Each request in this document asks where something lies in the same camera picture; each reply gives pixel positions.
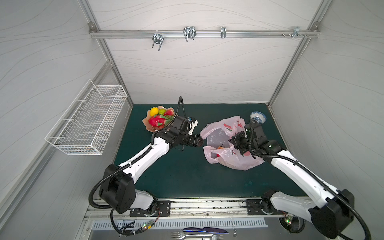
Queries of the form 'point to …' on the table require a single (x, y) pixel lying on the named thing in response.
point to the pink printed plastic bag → (219, 150)
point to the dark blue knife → (206, 229)
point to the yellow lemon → (154, 111)
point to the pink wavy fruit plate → (146, 120)
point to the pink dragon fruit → (160, 120)
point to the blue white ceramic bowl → (258, 116)
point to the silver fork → (181, 235)
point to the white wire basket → (88, 125)
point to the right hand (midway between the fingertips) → (229, 134)
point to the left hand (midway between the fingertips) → (200, 137)
